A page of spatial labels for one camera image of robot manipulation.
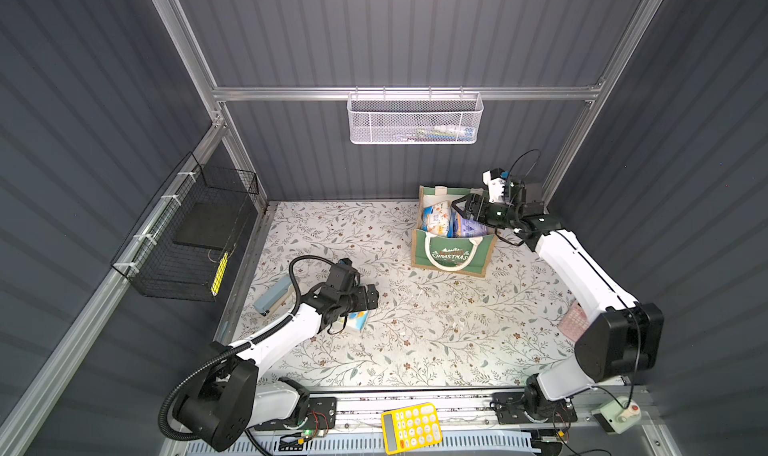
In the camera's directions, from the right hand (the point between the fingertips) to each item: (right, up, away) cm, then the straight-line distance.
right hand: (467, 205), depth 80 cm
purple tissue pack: (0, -6, +11) cm, 13 cm away
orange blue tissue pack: (-7, -3, +11) cm, 14 cm away
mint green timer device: (+31, -50, -12) cm, 60 cm away
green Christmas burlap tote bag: (+2, -14, +5) cm, 15 cm away
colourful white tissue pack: (-30, -32, +4) cm, 45 cm away
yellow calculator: (-16, -54, -9) cm, 57 cm away
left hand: (-27, -27, +6) cm, 39 cm away
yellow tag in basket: (-60, -17, -12) cm, 64 cm away
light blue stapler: (-59, -28, +9) cm, 66 cm away
